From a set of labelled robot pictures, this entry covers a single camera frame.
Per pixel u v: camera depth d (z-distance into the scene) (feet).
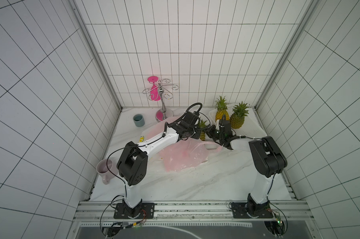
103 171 2.68
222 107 3.27
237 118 3.19
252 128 3.20
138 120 3.40
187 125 2.19
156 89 3.01
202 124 3.29
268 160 1.67
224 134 2.58
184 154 2.81
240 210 2.38
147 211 2.36
